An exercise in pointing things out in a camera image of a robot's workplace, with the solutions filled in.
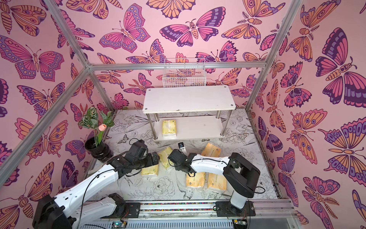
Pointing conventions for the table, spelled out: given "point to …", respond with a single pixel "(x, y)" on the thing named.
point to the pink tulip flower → (102, 127)
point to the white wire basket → (184, 72)
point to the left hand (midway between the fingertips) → (155, 158)
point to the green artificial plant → (91, 120)
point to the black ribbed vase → (102, 152)
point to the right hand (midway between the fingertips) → (180, 163)
